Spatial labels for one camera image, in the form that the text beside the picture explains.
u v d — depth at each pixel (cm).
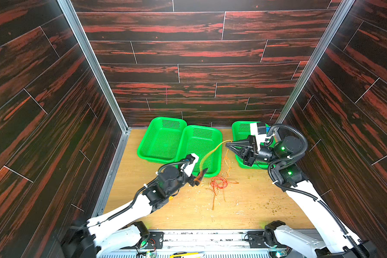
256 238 74
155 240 73
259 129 48
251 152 53
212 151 54
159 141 111
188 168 60
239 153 55
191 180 65
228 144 56
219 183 77
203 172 69
